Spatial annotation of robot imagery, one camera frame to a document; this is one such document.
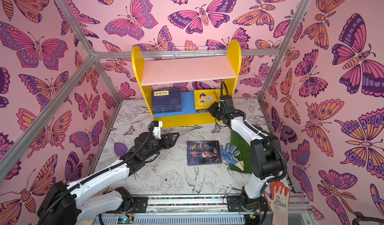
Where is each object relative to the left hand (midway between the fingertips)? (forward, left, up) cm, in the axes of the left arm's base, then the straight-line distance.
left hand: (177, 133), depth 76 cm
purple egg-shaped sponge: (+2, +39, -22) cm, 45 cm away
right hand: (+21, -16, -2) cm, 27 cm away
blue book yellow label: (+19, +13, -1) cm, 23 cm away
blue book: (+25, +9, -1) cm, 27 cm away
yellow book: (+27, -15, -3) cm, 31 cm away
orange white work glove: (-25, -50, -19) cm, 59 cm away
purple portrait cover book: (-1, -14, -20) cm, 24 cm away
